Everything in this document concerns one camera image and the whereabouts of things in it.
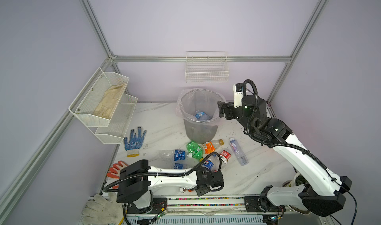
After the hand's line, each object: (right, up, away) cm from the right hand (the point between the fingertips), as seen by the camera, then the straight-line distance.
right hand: (226, 99), depth 64 cm
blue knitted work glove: (-54, -25, +32) cm, 68 cm away
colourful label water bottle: (-11, -6, +31) cm, 34 cm away
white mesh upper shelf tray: (-68, -2, +14) cm, 69 cm away
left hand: (-12, -42, +12) cm, 45 cm away
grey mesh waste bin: (-10, -18, +26) cm, 33 cm away
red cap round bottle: (-20, -44, +9) cm, 49 cm away
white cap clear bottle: (+15, -33, +24) cm, 43 cm away
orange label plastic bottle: (-5, -27, +27) cm, 39 cm away
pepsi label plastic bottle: (-4, -34, +18) cm, 39 cm away
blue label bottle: (-24, -36, +17) cm, 46 cm away
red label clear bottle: (+4, -31, +22) cm, 38 cm away
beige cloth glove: (-61, -3, +12) cm, 63 cm away
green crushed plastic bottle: (-14, -29, +26) cm, 41 cm away
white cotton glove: (-59, -54, +8) cm, 81 cm away
